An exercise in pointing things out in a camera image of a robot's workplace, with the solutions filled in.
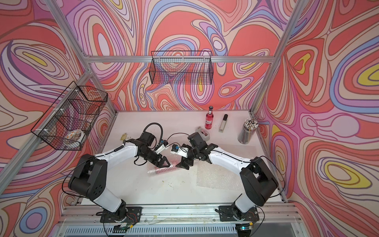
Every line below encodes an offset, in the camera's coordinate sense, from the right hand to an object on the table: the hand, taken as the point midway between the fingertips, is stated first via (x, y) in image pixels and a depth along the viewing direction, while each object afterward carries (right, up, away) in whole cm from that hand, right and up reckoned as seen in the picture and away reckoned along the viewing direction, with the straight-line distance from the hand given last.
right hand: (180, 160), depth 83 cm
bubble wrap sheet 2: (+17, -10, +3) cm, 20 cm away
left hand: (-8, -3, +2) cm, 9 cm away
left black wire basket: (-57, +20, -11) cm, 61 cm away
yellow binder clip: (-42, +12, +20) cm, 48 cm away
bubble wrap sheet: (-3, +2, -8) cm, 9 cm away
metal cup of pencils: (+41, +16, +6) cm, 45 cm away
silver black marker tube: (+31, +22, +25) cm, 45 cm away
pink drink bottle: (+19, +25, +18) cm, 36 cm away
